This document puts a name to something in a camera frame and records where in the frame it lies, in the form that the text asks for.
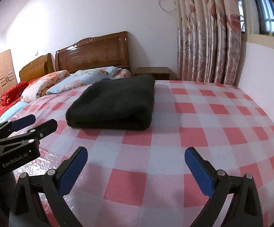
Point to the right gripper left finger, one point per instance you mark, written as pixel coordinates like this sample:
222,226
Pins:
27,208

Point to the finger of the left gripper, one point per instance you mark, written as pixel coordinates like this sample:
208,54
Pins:
35,133
8,127

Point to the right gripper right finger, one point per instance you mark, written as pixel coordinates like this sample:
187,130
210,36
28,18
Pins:
245,208

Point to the dark striped knit sweater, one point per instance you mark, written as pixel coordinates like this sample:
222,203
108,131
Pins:
120,104

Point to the light blue folded quilt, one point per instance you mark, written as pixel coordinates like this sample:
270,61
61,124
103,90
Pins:
8,114

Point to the red blanket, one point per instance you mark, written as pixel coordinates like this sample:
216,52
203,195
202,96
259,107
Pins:
10,97

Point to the orange floral pillow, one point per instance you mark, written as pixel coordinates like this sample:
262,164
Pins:
39,87

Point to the plain wooden headboard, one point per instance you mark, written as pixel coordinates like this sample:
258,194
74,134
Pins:
37,68

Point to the light blue floral pillow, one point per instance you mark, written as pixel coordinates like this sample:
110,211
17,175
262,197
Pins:
82,78

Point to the pink checkered bed sheet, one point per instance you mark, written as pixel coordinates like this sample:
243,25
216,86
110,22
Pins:
140,178

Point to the carved wooden headboard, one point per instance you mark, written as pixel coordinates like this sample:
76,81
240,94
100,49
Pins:
95,52

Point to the wooden nightstand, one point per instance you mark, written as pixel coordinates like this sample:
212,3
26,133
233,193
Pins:
159,73

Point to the floral pink curtain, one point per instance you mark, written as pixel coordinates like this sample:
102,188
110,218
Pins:
208,40

